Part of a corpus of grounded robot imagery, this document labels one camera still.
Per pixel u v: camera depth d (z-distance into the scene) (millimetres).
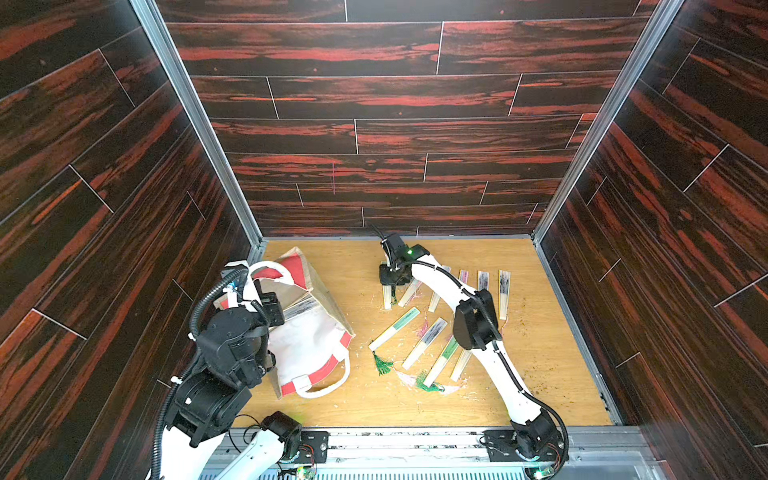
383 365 877
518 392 651
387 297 1013
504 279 1058
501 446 733
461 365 867
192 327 366
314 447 730
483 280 1054
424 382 841
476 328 651
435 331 933
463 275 1079
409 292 1040
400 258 796
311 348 789
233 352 394
